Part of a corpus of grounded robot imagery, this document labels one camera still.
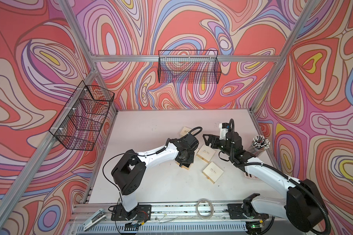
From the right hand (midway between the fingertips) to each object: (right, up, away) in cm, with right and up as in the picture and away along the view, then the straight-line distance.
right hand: (209, 139), depth 84 cm
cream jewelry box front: (+2, -19, 0) cm, 20 cm away
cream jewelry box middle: (0, -10, +7) cm, 12 cm away
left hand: (-9, -13, +1) cm, 16 cm away
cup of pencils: (+26, -2, -5) cm, 27 cm away
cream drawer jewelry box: (-14, -16, +2) cm, 21 cm away
